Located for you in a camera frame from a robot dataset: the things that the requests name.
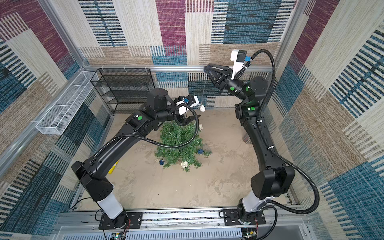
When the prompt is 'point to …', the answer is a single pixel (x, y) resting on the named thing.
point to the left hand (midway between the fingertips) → (196, 106)
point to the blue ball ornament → (161, 162)
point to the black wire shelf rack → (125, 90)
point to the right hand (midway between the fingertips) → (208, 69)
